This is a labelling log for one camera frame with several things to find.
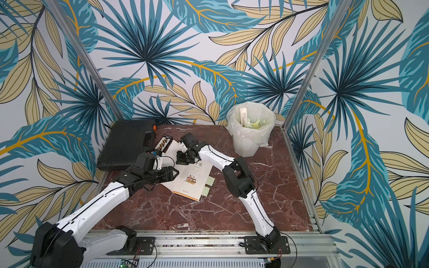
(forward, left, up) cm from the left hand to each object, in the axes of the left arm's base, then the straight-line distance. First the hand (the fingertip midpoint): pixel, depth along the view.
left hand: (173, 175), depth 81 cm
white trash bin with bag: (+32, -41, +4) cm, 52 cm away
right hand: (+12, +2, -7) cm, 14 cm away
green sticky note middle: (+4, -18, -13) cm, 22 cm away
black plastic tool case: (+27, +36, -7) cm, 46 cm away
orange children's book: (+2, -7, -12) cm, 14 cm away
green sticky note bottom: (-2, -15, -13) cm, 20 cm away
